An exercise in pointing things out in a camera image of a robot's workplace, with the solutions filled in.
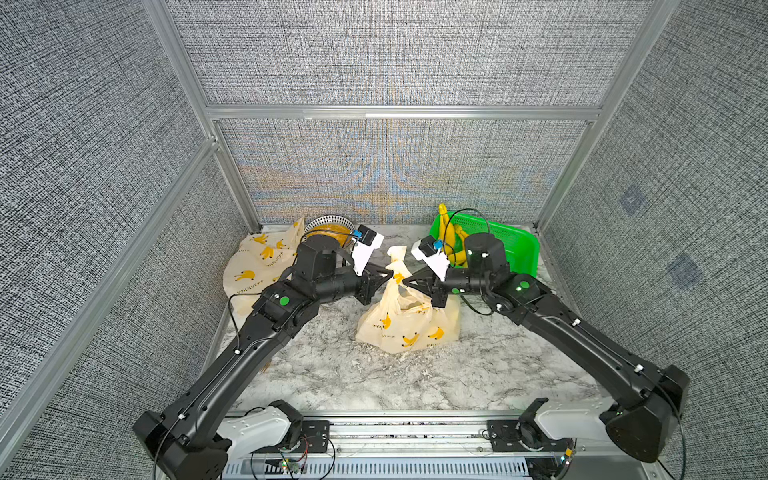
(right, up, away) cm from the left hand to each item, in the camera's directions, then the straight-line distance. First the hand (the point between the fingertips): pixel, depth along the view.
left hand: (397, 271), depth 64 cm
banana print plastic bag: (+2, -12, +9) cm, 15 cm away
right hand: (+2, 0, +3) cm, 4 cm away
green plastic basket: (+46, +5, +42) cm, 62 cm away
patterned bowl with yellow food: (-24, +15, +56) cm, 63 cm away
